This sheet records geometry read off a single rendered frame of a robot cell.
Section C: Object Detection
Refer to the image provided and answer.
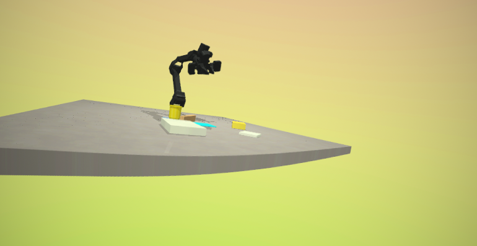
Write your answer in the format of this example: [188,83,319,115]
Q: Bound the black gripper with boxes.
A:
[188,58,222,75]

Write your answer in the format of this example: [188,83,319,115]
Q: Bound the white flat square tile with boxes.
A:
[239,131,261,138]

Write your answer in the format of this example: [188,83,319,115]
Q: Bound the tan wooden bar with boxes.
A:
[180,115,196,122]

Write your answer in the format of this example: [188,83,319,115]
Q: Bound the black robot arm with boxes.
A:
[169,43,213,107]

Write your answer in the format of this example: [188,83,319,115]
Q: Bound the yellow cup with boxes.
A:
[168,105,182,119]

